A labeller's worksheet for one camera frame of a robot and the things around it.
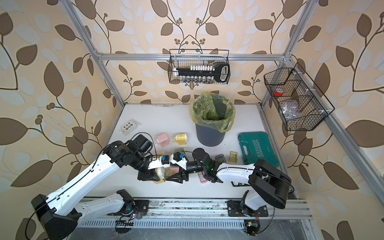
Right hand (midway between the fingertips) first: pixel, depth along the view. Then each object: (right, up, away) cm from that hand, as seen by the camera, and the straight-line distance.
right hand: (168, 170), depth 73 cm
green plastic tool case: (+50, +8, +19) cm, 54 cm away
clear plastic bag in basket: (+60, +30, 0) cm, 67 cm away
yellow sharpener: (+4, +12, +21) cm, 25 cm away
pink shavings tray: (+17, 0, -10) cm, 19 cm away
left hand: (-5, +1, -2) cm, 6 cm away
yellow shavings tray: (+37, +1, +20) cm, 42 cm away
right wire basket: (+66, +32, 0) cm, 73 cm away
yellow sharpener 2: (-2, +2, -7) cm, 7 cm away
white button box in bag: (-34, +20, +32) cm, 50 cm away
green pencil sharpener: (+3, +6, +18) cm, 19 cm away
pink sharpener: (-7, +12, +19) cm, 24 cm away
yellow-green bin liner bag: (+24, +31, +14) cm, 41 cm away
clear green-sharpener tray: (+28, +1, +19) cm, 34 cm away
